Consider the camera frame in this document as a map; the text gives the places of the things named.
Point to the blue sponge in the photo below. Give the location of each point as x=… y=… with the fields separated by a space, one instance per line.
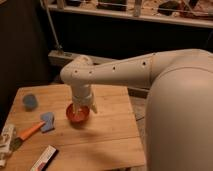
x=48 y=118

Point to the metal pole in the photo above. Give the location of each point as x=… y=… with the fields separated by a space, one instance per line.
x=57 y=44

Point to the red bowl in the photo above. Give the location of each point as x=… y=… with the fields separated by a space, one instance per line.
x=81 y=116

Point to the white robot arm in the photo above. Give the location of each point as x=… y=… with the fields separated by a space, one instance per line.
x=179 y=106

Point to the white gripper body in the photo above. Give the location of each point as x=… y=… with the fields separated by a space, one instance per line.
x=82 y=94

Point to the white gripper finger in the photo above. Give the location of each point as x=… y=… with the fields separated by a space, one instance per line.
x=76 y=108
x=93 y=107

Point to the blue cup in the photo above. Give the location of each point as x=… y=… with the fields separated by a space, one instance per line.
x=30 y=102

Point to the red white flat box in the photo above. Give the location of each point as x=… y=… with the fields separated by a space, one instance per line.
x=45 y=159

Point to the white shelf rail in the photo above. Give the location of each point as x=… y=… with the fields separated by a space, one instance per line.
x=130 y=15

